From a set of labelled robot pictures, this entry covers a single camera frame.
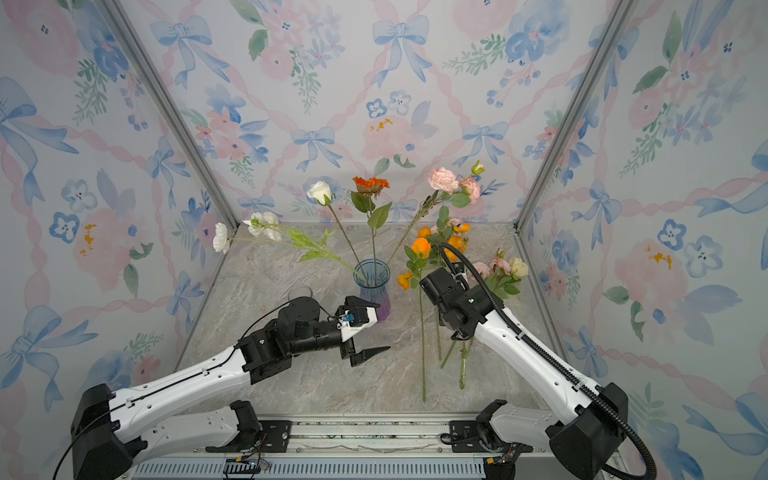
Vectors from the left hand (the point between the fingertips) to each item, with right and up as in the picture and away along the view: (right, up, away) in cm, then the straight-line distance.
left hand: (382, 321), depth 66 cm
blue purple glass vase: (-3, +9, +18) cm, 21 cm away
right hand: (+20, +1, +11) cm, 23 cm away
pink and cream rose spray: (+39, +8, +35) cm, 53 cm away
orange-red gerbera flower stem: (-6, +29, +12) cm, 32 cm away
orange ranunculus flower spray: (+13, +17, +29) cm, 36 cm away
